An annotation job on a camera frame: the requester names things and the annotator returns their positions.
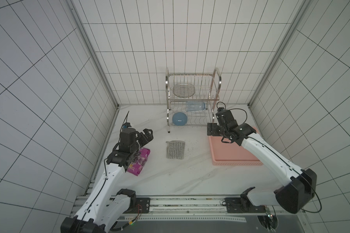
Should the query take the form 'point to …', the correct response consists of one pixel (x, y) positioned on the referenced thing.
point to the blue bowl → (180, 118)
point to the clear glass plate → (183, 90)
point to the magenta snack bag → (138, 161)
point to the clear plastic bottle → (195, 106)
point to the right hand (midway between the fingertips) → (208, 127)
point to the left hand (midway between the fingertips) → (146, 137)
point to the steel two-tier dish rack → (191, 98)
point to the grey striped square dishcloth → (175, 149)
